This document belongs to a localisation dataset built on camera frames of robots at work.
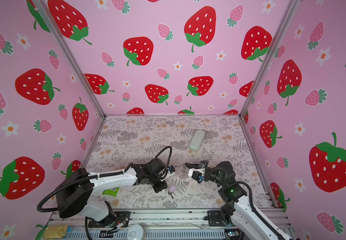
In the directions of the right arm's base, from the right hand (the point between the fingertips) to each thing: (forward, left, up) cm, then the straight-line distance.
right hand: (187, 161), depth 71 cm
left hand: (-6, +10, -19) cm, 23 cm away
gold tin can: (-33, +58, -17) cm, 69 cm away
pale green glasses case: (+27, -5, -18) cm, 33 cm away
